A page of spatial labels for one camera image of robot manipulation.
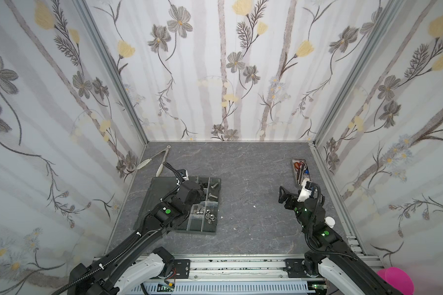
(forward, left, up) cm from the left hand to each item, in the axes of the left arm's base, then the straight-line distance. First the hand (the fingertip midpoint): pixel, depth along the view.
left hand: (191, 184), depth 79 cm
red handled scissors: (+21, -60, -16) cm, 66 cm away
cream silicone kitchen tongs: (+24, +22, -20) cm, 38 cm away
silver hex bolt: (+9, -9, -17) cm, 21 cm away
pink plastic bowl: (-37, -69, +1) cm, 79 cm away
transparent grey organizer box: (-9, -4, -17) cm, 20 cm away
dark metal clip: (-6, -3, -17) cm, 18 cm away
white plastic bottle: (-15, -60, -7) cm, 62 cm away
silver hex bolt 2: (+3, -8, -16) cm, 19 cm away
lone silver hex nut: (-5, -7, -17) cm, 19 cm away
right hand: (-2, -42, 0) cm, 42 cm away
